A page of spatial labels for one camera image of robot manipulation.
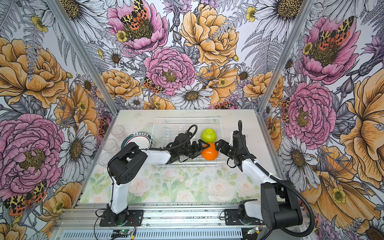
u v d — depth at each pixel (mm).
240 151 686
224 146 795
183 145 767
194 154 839
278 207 420
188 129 881
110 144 967
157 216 762
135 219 742
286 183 449
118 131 1041
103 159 894
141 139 1020
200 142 849
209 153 908
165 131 1021
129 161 531
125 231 710
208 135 992
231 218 738
